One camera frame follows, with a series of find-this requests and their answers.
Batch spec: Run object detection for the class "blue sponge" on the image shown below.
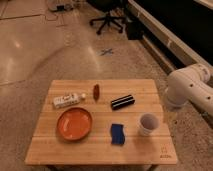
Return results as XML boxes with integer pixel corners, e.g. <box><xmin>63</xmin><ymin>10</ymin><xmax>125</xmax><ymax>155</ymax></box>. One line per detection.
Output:
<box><xmin>110</xmin><ymin>124</ymin><xmax>125</xmax><ymax>145</ymax></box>

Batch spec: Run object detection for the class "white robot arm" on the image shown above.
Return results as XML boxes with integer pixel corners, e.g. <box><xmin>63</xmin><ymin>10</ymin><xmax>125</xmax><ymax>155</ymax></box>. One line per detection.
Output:
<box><xmin>164</xmin><ymin>63</ymin><xmax>213</xmax><ymax>117</ymax></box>

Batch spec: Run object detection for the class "orange ceramic bowl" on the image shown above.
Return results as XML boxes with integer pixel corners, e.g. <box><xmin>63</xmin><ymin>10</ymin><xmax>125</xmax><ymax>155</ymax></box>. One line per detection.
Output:
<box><xmin>57</xmin><ymin>107</ymin><xmax>93</xmax><ymax>141</ymax></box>

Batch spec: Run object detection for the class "brown sausage toy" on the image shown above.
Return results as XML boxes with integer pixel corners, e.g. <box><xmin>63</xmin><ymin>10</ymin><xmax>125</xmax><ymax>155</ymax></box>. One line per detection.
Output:
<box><xmin>93</xmin><ymin>84</ymin><xmax>100</xmax><ymax>101</ymax></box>

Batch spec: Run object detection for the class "black white striped block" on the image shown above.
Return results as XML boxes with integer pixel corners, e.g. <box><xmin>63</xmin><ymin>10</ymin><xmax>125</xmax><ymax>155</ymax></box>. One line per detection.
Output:
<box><xmin>111</xmin><ymin>95</ymin><xmax>135</xmax><ymax>110</ymax></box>

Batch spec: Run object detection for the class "wooden table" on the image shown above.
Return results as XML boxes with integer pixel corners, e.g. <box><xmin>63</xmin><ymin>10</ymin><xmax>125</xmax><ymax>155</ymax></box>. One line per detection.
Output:
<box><xmin>25</xmin><ymin>79</ymin><xmax>177</xmax><ymax>165</ymax></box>

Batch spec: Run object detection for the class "white plastic bottle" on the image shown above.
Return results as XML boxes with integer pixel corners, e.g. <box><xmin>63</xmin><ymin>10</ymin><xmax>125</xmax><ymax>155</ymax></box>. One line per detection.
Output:
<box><xmin>53</xmin><ymin>93</ymin><xmax>86</xmax><ymax>109</ymax></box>

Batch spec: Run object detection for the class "white paper cup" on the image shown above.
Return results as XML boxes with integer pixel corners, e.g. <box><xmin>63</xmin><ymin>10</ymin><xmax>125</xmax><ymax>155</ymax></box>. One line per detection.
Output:
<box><xmin>139</xmin><ymin>113</ymin><xmax>159</xmax><ymax>136</ymax></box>

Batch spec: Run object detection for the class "black box on floor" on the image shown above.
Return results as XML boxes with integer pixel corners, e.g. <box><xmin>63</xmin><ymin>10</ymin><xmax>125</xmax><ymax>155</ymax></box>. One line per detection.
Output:
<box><xmin>125</xmin><ymin>22</ymin><xmax>143</xmax><ymax>40</ymax></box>

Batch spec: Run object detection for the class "black office chair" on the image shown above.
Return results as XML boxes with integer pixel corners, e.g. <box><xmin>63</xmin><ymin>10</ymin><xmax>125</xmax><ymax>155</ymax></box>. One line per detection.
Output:
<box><xmin>86</xmin><ymin>0</ymin><xmax>125</xmax><ymax>35</ymax></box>

